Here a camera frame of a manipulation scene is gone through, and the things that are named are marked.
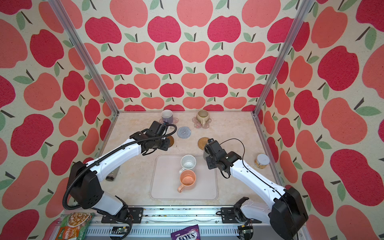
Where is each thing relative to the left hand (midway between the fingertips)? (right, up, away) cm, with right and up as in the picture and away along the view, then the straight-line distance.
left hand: (170, 143), depth 85 cm
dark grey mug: (+20, -6, -4) cm, 21 cm away
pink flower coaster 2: (+17, +11, +27) cm, 34 cm away
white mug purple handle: (-6, +18, +26) cm, 32 cm away
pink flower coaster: (0, +14, +30) cm, 33 cm away
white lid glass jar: (+55, -11, +3) cm, 56 cm away
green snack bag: (-43, -37, -15) cm, 59 cm away
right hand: (+26, -8, -2) cm, 27 cm away
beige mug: (+21, +17, +23) cm, 35 cm away
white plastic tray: (-3, -21, +2) cm, 21 cm away
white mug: (+10, -13, +6) cm, 17 cm away
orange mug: (+11, -20, -1) cm, 23 cm away
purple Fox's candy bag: (+12, -40, -17) cm, 45 cm away
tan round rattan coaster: (+20, -1, +18) cm, 27 cm away
